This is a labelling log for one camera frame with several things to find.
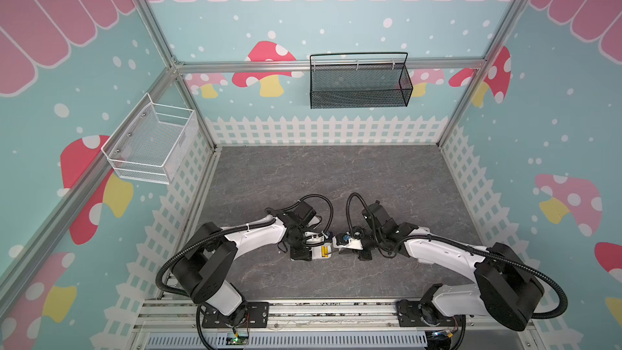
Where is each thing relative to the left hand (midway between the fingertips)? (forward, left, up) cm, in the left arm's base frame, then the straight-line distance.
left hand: (305, 251), depth 87 cm
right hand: (0, -12, +6) cm, 14 cm away
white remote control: (0, -6, +2) cm, 6 cm away
